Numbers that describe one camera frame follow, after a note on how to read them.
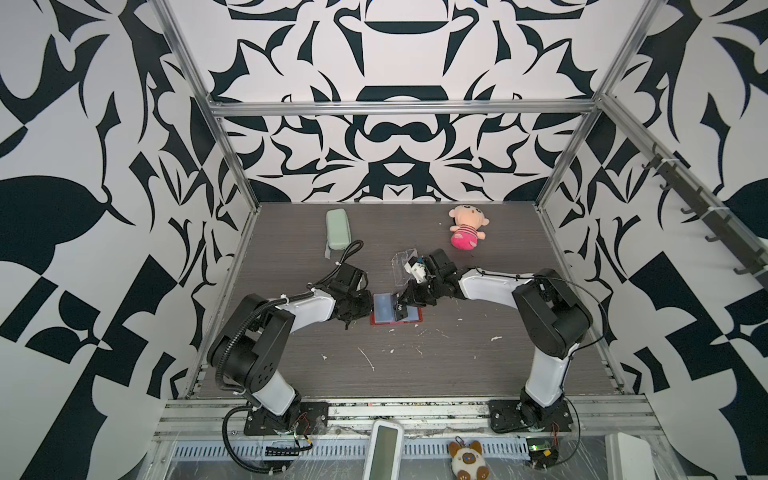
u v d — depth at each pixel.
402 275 0.99
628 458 0.66
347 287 0.74
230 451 0.68
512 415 0.74
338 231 1.09
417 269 0.89
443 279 0.75
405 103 0.91
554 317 0.50
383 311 0.92
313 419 0.74
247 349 0.46
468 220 1.06
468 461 0.67
